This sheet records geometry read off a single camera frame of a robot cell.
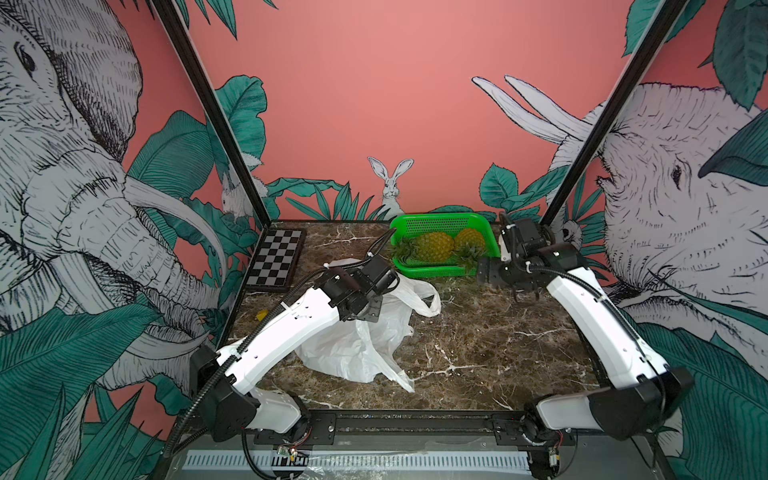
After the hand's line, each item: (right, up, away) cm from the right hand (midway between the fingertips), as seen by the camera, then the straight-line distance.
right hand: (488, 270), depth 77 cm
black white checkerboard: (-68, -1, +27) cm, 73 cm away
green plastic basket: (-1, +16, +44) cm, 47 cm away
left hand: (-31, -9, -2) cm, 33 cm away
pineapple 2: (-1, +6, +14) cm, 16 cm away
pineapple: (-12, +6, +23) cm, 27 cm away
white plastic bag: (-33, -18, -8) cm, 38 cm away
